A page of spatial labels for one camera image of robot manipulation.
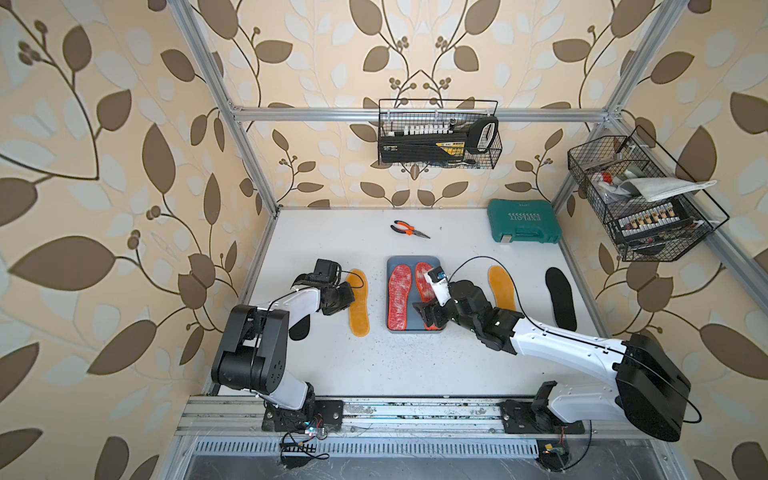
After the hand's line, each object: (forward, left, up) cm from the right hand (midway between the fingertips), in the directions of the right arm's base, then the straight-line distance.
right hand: (425, 295), depth 83 cm
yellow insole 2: (+8, -27, -12) cm, 31 cm away
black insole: (-5, +36, -8) cm, 38 cm away
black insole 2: (+6, -46, -13) cm, 49 cm away
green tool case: (+35, -41, -8) cm, 55 cm away
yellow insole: (+2, +20, -11) cm, 23 cm away
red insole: (+10, +7, -10) cm, 16 cm away
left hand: (+6, +22, -9) cm, 25 cm away
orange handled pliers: (+34, +3, -11) cm, 36 cm away
